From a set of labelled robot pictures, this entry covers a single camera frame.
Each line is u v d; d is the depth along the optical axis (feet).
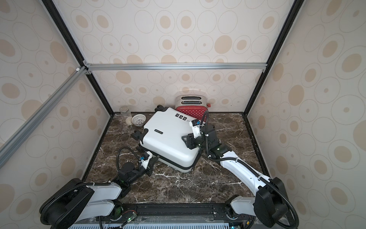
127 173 2.11
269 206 1.32
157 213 2.45
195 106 3.33
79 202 1.40
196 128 2.28
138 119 3.70
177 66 3.02
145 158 2.30
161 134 2.62
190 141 2.25
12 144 1.70
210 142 1.96
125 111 3.37
